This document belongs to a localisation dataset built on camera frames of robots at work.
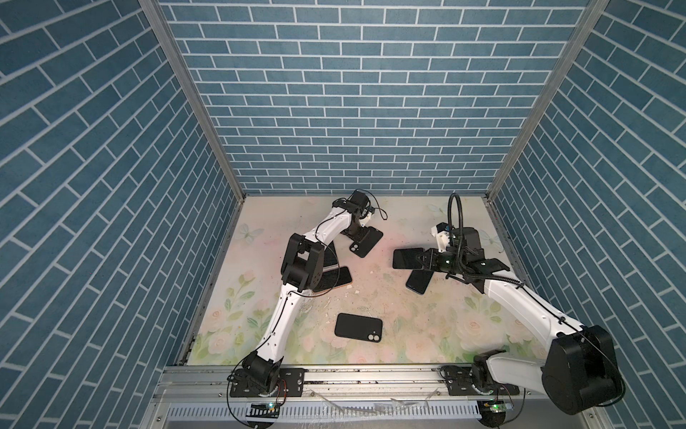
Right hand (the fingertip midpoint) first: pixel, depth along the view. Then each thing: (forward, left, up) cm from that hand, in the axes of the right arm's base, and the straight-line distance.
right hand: (416, 253), depth 84 cm
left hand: (+16, +20, -14) cm, 29 cm away
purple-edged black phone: (-3, +28, -16) cm, 32 cm away
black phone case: (-19, +18, -16) cm, 30 cm away
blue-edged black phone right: (-2, -3, -14) cm, 14 cm away
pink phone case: (-3, +27, -16) cm, 32 cm away
